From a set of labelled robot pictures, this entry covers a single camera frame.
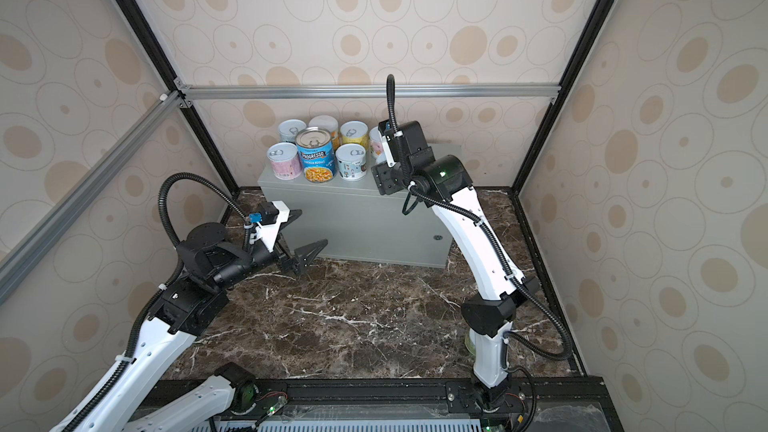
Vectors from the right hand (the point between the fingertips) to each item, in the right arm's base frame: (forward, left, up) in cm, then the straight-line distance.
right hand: (393, 167), depth 71 cm
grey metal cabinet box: (0, +11, -21) cm, 24 cm away
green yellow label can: (-30, -20, -36) cm, 51 cm away
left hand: (-18, +15, 0) cm, 24 cm away
